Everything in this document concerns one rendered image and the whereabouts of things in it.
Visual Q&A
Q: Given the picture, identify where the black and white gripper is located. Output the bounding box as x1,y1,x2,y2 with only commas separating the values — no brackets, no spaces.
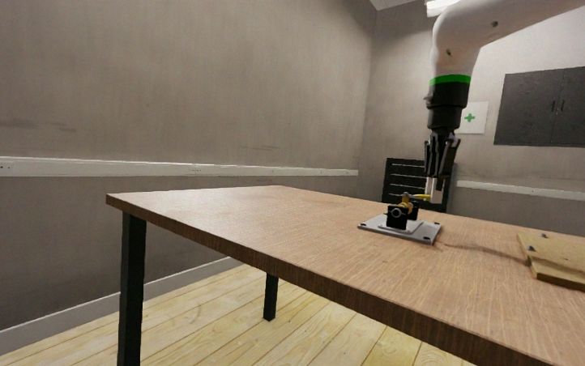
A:
424,107,463,204

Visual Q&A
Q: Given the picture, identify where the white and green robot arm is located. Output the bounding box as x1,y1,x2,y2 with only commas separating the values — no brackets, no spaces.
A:
422,0,585,110

